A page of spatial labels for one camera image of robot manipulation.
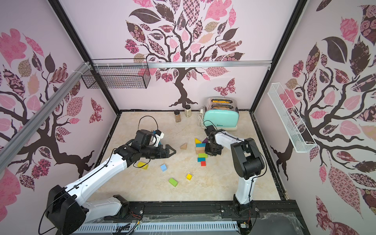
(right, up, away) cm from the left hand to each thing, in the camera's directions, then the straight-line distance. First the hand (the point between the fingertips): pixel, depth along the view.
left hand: (169, 155), depth 77 cm
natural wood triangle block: (+7, +2, +21) cm, 22 cm away
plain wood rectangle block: (+18, 0, +21) cm, 28 cm away
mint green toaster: (+34, +25, +21) cm, 47 cm away
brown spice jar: (+2, +23, +31) cm, 39 cm away
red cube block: (+20, -8, +14) cm, 25 cm away
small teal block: (+18, -6, +15) cm, 24 cm away
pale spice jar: (+9, +27, +34) cm, 45 cm away
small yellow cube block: (+11, -14, +8) cm, 19 cm away
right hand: (+25, -3, +17) cm, 31 cm away
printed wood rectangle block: (+17, -2, +19) cm, 26 cm away
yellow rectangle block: (-9, -2, -12) cm, 15 cm away
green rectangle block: (+20, -3, +17) cm, 26 cm away
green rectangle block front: (+2, -17, +6) cm, 18 cm away
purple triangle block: (+22, +5, +23) cm, 32 cm away
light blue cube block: (-5, -10, +10) cm, 15 cm away
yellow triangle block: (+16, +5, +23) cm, 28 cm away
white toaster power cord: (+19, +22, +28) cm, 40 cm away
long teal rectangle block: (+20, +3, +21) cm, 29 cm away
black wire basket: (-52, +57, +45) cm, 89 cm away
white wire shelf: (+67, +18, -1) cm, 69 cm away
